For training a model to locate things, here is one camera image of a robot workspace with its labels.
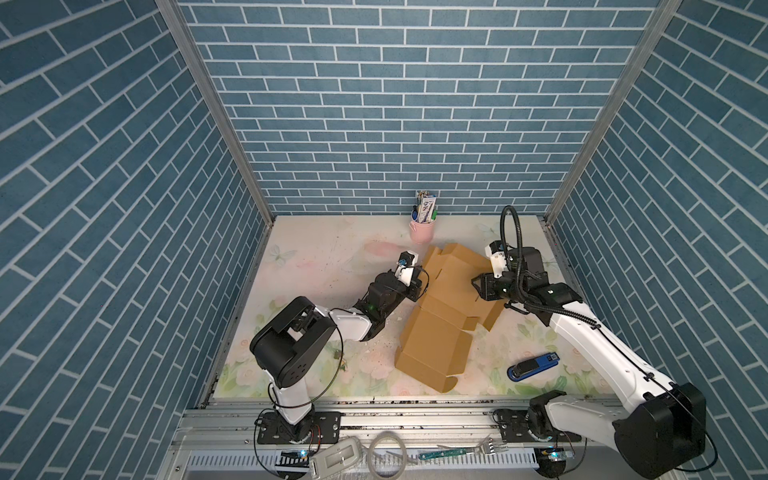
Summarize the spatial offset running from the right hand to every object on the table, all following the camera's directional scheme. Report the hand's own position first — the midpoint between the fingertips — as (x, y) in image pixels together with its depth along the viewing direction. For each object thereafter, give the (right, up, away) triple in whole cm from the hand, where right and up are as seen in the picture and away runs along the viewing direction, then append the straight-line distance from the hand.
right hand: (475, 276), depth 82 cm
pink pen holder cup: (-13, +13, +29) cm, 34 cm away
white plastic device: (-36, -41, -14) cm, 56 cm away
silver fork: (0, -40, -11) cm, 41 cm away
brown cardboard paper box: (-11, -21, +7) cm, 24 cm away
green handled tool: (-11, -41, -12) cm, 44 cm away
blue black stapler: (+13, -24, -3) cm, 28 cm away
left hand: (-14, +2, +5) cm, 16 cm away
